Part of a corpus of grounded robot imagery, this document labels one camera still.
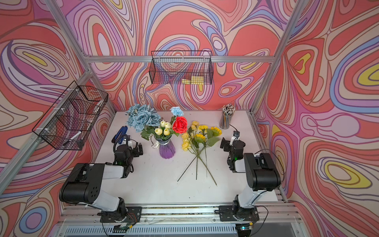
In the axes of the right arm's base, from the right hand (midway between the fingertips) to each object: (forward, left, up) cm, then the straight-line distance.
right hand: (230, 141), depth 96 cm
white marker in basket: (-9, +86, +23) cm, 89 cm away
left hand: (-1, +63, +3) cm, 63 cm away
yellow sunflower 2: (+2, +21, +2) cm, 21 cm away
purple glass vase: (-2, +43, -3) cm, 43 cm away
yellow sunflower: (+2, +12, 0) cm, 13 cm away
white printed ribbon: (-8, +46, +12) cm, 48 cm away
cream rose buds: (-8, +39, +26) cm, 47 cm away
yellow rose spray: (0, +28, -1) cm, 29 cm away
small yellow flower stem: (+13, +18, 0) cm, 22 cm away
